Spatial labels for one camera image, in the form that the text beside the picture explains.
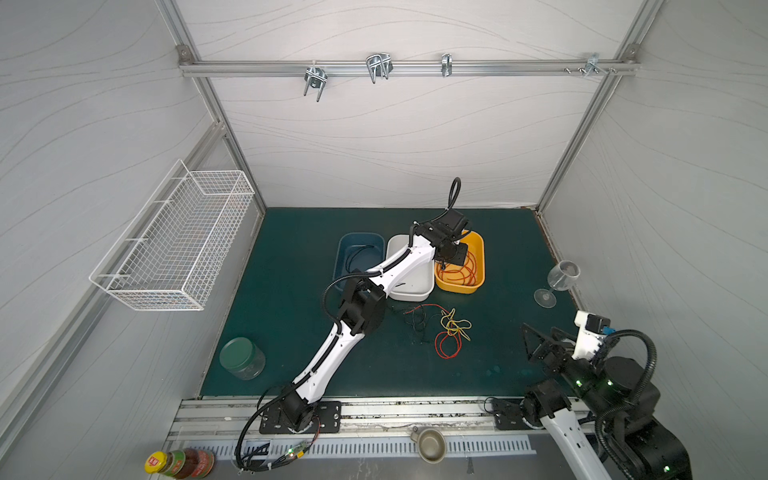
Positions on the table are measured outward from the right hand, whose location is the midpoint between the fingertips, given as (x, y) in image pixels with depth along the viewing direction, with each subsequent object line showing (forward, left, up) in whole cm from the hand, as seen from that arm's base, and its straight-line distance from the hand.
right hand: (545, 320), depth 64 cm
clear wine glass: (+20, -15, -13) cm, 28 cm away
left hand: (+28, +12, -14) cm, 34 cm away
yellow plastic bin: (+38, +6, -21) cm, 43 cm away
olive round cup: (-22, +24, -23) cm, 39 cm away
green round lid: (-8, +71, -13) cm, 72 cm away
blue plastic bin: (+31, +46, -24) cm, 60 cm away
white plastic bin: (+22, +28, -24) cm, 43 cm away
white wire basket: (+9, +85, +8) cm, 86 cm away
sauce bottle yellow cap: (-29, +73, -10) cm, 80 cm away
